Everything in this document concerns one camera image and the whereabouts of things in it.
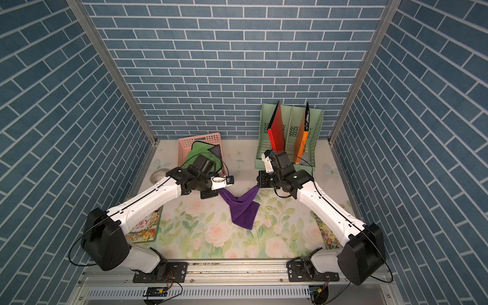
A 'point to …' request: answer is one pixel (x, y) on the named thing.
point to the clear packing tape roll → (158, 175)
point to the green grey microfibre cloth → (211, 151)
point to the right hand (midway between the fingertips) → (258, 178)
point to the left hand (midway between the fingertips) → (221, 185)
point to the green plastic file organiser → (291, 116)
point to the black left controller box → (156, 291)
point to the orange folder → (303, 136)
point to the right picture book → (330, 238)
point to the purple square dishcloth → (243, 208)
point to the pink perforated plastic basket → (185, 145)
